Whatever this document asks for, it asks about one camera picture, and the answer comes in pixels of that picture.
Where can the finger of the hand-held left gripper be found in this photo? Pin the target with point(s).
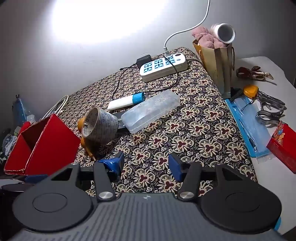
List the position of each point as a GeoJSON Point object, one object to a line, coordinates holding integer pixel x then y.
{"type": "Point", "coordinates": [34, 178]}

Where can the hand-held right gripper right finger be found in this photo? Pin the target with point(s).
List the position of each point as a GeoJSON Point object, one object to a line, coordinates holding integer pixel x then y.
{"type": "Point", "coordinates": [174, 165]}

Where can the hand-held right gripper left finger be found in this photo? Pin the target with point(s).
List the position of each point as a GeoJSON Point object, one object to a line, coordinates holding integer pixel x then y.
{"type": "Point", "coordinates": [120, 163]}

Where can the orange plastic piece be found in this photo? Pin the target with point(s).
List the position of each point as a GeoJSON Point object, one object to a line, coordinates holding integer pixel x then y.
{"type": "Point", "coordinates": [87, 148]}

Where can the printed packing tape roll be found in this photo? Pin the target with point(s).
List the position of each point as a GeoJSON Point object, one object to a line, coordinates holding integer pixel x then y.
{"type": "Point", "coordinates": [104, 129]}

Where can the red cardboard box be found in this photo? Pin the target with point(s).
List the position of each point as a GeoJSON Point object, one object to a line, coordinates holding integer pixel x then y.
{"type": "Point", "coordinates": [53, 143]}

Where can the white tube blue cap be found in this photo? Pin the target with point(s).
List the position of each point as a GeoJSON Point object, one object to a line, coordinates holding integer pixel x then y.
{"type": "Point", "coordinates": [122, 103]}

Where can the clear plastic case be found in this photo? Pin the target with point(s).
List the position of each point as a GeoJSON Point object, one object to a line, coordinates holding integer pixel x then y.
{"type": "Point", "coordinates": [150, 109]}

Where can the floral patterned cloth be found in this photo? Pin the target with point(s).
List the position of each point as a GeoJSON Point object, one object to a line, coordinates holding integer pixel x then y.
{"type": "Point", "coordinates": [185, 129]}

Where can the pile of clothes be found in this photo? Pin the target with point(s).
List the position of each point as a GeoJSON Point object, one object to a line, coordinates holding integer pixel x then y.
{"type": "Point", "coordinates": [8, 143]}

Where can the red glasses case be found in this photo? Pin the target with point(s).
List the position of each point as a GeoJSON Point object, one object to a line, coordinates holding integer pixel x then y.
{"type": "Point", "coordinates": [26, 126]}

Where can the blue packet in clear bag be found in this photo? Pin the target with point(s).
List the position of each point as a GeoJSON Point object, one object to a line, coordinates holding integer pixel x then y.
{"type": "Point", "coordinates": [19, 111]}

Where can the blue-edged clear pouch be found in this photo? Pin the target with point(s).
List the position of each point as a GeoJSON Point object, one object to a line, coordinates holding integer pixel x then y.
{"type": "Point", "coordinates": [252, 129]}

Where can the black comb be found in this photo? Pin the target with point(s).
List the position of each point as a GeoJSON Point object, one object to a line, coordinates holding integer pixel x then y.
{"type": "Point", "coordinates": [235, 93]}

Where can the white power strip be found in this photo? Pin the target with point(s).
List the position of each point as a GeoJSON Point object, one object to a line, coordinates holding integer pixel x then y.
{"type": "Point", "coordinates": [161, 67]}

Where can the black power adapter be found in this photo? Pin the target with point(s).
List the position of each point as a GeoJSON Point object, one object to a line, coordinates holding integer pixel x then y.
{"type": "Point", "coordinates": [143, 60]}

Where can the orange tape measure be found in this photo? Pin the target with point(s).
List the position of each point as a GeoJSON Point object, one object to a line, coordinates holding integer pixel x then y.
{"type": "Point", "coordinates": [250, 90]}

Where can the gold paper bag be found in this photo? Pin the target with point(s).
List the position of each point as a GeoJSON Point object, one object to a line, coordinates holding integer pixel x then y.
{"type": "Point", "coordinates": [222, 69]}

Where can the red patterned packet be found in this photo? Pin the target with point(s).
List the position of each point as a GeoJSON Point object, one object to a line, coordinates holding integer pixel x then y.
{"type": "Point", "coordinates": [283, 146]}

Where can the pink plush toy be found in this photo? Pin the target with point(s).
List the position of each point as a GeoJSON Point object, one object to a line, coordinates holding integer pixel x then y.
{"type": "Point", "coordinates": [205, 38]}

